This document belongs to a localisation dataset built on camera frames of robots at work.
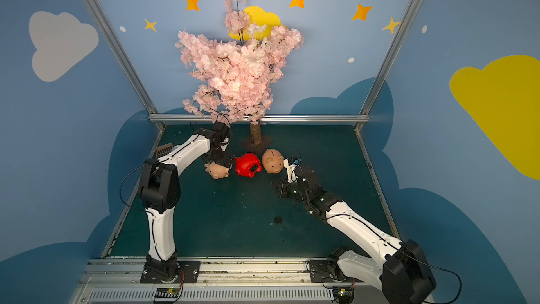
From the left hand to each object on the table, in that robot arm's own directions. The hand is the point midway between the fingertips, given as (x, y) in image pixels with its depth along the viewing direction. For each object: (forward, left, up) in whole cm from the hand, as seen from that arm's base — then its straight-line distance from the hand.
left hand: (220, 158), depth 98 cm
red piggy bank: (-4, -14, +1) cm, 15 cm away
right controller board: (-50, -52, -10) cm, 73 cm away
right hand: (-17, -27, +9) cm, 33 cm away
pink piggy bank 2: (-2, -25, +1) cm, 25 cm away
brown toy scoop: (+9, +33, -7) cm, 35 cm away
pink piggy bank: (-6, +1, -2) cm, 6 cm away
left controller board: (-52, +11, -10) cm, 54 cm away
